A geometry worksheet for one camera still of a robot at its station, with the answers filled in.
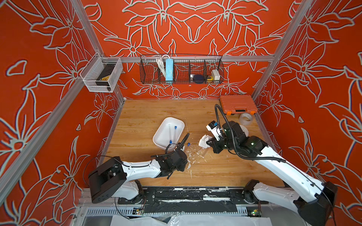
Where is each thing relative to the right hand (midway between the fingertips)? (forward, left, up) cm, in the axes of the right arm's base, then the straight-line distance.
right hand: (204, 142), depth 72 cm
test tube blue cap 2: (+22, +17, -18) cm, 33 cm away
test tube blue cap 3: (+9, +8, -19) cm, 23 cm away
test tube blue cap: (+10, +20, -19) cm, 29 cm away
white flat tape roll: (+21, -33, -19) cm, 44 cm away
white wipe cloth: (+1, +1, -2) cm, 2 cm away
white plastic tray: (+17, +22, -19) cm, 34 cm away
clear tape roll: (+31, -37, -19) cm, 52 cm away
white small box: (+44, -10, +12) cm, 47 cm away
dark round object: (+46, +1, +7) cm, 47 cm away
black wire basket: (+52, +13, +11) cm, 55 cm away
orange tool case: (+43, -33, -14) cm, 56 cm away
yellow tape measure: (+45, -8, +8) cm, 46 cm away
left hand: (-3, +10, -18) cm, 21 cm away
